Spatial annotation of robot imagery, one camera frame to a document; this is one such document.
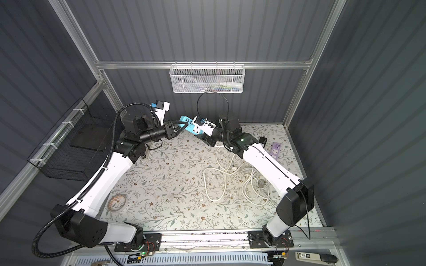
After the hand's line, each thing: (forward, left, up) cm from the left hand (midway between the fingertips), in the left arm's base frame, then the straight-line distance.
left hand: (188, 125), depth 66 cm
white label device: (-41, -51, -35) cm, 74 cm away
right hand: (+4, -5, -5) cm, 9 cm away
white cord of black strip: (-3, -37, -39) cm, 54 cm away
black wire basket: (-1, +52, -13) cm, 54 cm away
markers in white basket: (+35, -15, -4) cm, 38 cm away
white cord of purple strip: (-11, -33, -39) cm, 52 cm away
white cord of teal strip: (+1, -17, -39) cm, 42 cm away
